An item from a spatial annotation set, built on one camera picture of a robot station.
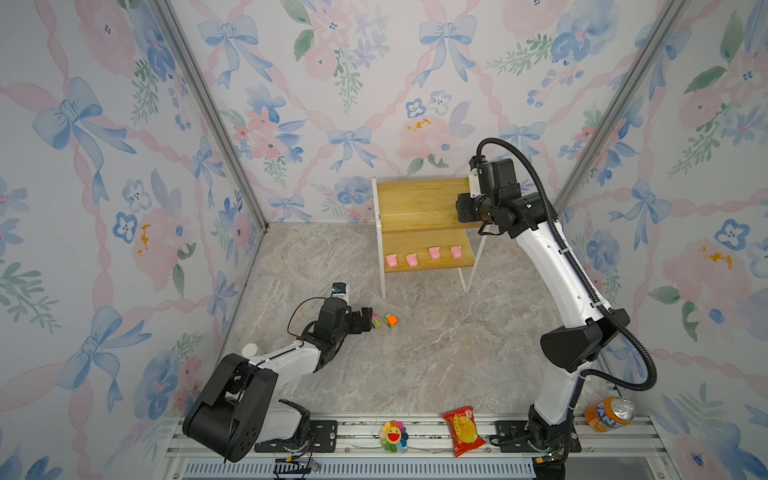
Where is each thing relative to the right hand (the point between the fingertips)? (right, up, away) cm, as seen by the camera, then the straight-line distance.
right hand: (466, 200), depth 78 cm
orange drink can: (+31, -51, -9) cm, 60 cm away
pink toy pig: (0, -13, +11) cm, 17 cm away
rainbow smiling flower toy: (-19, -59, -4) cm, 62 cm away
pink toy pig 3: (-13, -16, +10) cm, 23 cm away
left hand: (-29, -30, +13) cm, 44 cm away
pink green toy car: (-24, -34, +13) cm, 44 cm away
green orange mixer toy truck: (-19, -34, +14) cm, 42 cm away
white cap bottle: (-57, -40, +3) cm, 70 cm away
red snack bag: (-2, -57, -4) cm, 58 cm away
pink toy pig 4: (-19, -16, +10) cm, 27 cm away
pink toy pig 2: (-6, -14, +11) cm, 19 cm away
